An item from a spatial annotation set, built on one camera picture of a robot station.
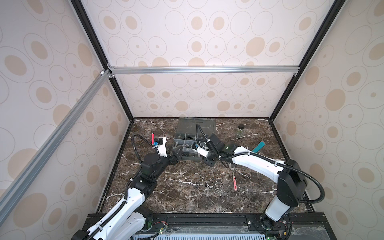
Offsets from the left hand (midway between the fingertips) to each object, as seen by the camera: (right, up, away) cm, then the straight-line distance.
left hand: (181, 145), depth 74 cm
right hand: (+13, -7, +12) cm, 19 cm away
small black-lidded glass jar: (+38, +7, +29) cm, 49 cm away
